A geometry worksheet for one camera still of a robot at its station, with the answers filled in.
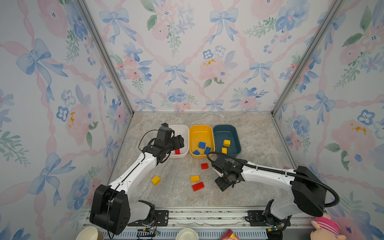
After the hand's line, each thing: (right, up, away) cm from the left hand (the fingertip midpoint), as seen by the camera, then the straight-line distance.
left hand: (178, 139), depth 84 cm
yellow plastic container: (+13, 0, +20) cm, 24 cm away
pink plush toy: (+67, -39, -18) cm, 80 cm away
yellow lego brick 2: (+10, -23, +3) cm, 25 cm away
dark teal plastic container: (+33, +3, +23) cm, 40 cm away
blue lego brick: (+18, -9, +13) cm, 24 cm away
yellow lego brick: (+28, -8, +11) cm, 31 cm away
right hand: (+24, -24, 0) cm, 34 cm away
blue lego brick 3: (+14, -5, +17) cm, 22 cm away
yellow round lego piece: (+30, -4, +16) cm, 35 cm away
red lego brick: (-2, -9, +11) cm, 14 cm away
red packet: (+25, -41, -18) cm, 51 cm away
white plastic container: (0, +5, +24) cm, 25 cm away
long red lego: (+11, -27, -1) cm, 29 cm away
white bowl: (+5, -45, -12) cm, 47 cm away
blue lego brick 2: (+10, -10, +12) cm, 18 cm away
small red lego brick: (+15, -17, +8) cm, 24 cm away
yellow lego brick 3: (-13, -23, 0) cm, 26 cm away
